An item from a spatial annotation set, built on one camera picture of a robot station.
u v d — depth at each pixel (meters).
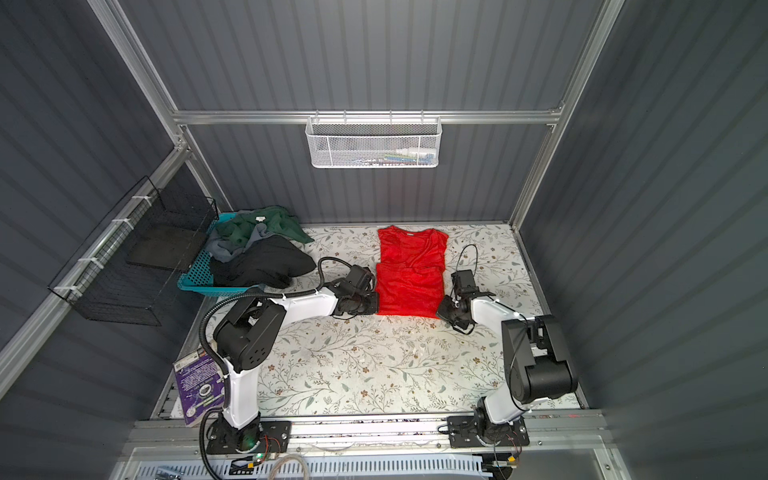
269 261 0.93
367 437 0.75
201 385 0.79
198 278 0.98
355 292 0.78
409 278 1.02
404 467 0.77
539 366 0.46
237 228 0.94
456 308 0.71
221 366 0.53
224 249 0.93
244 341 0.52
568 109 0.87
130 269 0.72
